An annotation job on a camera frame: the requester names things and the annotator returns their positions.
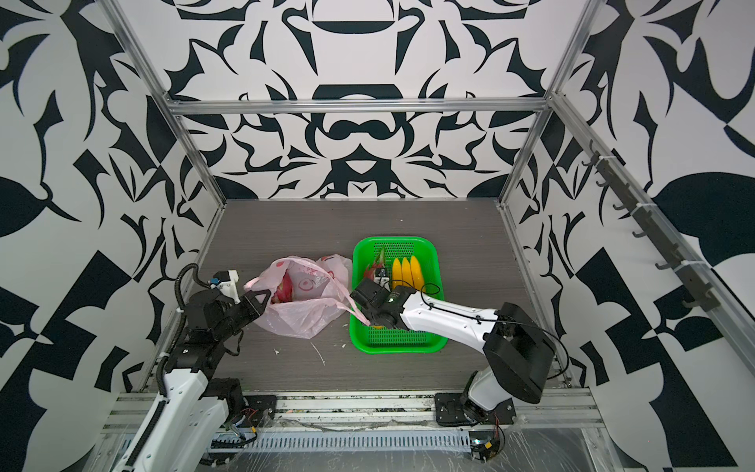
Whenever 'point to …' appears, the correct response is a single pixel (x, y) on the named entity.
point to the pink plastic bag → (308, 299)
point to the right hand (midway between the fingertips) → (371, 312)
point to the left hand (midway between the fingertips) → (269, 287)
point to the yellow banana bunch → (407, 273)
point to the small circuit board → (484, 444)
